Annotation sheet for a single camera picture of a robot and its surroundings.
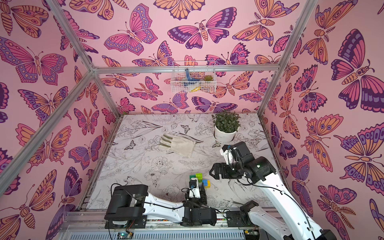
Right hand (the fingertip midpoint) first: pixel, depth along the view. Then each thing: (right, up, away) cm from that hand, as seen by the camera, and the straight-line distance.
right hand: (218, 171), depth 70 cm
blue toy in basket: (-15, +53, +24) cm, 60 cm away
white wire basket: (-12, +53, +24) cm, 59 cm away
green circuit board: (-45, -31, +1) cm, 54 cm away
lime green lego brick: (-9, -3, +3) cm, 10 cm away
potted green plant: (+8, +23, +20) cm, 31 cm away
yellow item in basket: (-10, +43, +16) cm, 47 cm away
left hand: (-6, -11, +8) cm, 15 cm away
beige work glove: (-22, +10, +32) cm, 41 cm away
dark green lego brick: (-12, -4, +6) cm, 14 cm away
